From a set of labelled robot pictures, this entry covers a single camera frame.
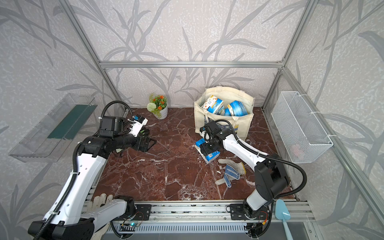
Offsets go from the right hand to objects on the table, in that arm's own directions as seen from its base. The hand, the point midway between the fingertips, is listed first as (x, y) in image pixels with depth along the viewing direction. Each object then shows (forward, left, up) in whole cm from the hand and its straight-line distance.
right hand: (205, 148), depth 86 cm
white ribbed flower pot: (+31, +29, -2) cm, 43 cm away
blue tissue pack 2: (+19, -14, +10) cm, 25 cm away
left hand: (-4, +28, +17) cm, 33 cm away
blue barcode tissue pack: (+19, -19, +13) cm, 30 cm away
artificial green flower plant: (+34, +34, +4) cm, 48 cm away
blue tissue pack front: (+19, -6, +16) cm, 26 cm away
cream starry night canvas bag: (+32, -16, +13) cm, 38 cm away
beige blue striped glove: (-10, -16, -9) cm, 21 cm away
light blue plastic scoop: (-32, -37, -9) cm, 50 cm away
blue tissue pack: (-8, -1, +4) cm, 9 cm away
